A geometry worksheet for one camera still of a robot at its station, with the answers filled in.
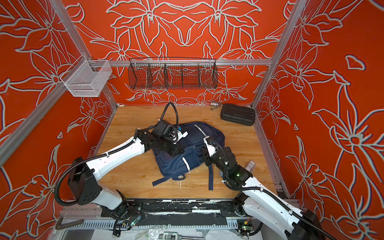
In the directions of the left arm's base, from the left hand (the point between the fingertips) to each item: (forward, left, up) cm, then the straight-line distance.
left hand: (184, 149), depth 76 cm
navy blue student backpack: (+13, -8, -5) cm, 16 cm away
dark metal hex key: (-34, +57, -16) cm, 68 cm away
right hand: (+2, -9, +1) cm, 9 cm away
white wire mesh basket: (+38, +65, +15) cm, 77 cm away
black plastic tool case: (+37, -37, -11) cm, 53 cm away
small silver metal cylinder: (+49, -19, -13) cm, 55 cm away
